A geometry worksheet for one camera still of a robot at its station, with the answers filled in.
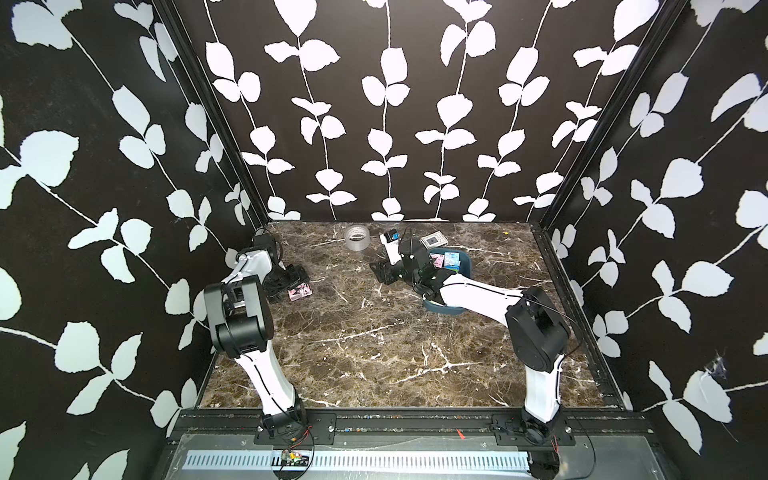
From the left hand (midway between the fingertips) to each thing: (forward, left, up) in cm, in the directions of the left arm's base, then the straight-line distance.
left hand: (297, 282), depth 97 cm
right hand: (0, -26, +12) cm, 29 cm away
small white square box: (+20, -49, -4) cm, 53 cm away
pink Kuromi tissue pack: (+6, -48, +1) cm, 48 cm away
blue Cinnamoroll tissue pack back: (+6, -52, +1) cm, 52 cm away
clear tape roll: (+22, -19, -4) cm, 29 cm away
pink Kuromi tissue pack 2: (-2, -1, -3) cm, 4 cm away
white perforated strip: (-49, -18, -5) cm, 52 cm away
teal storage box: (+5, -58, -3) cm, 58 cm away
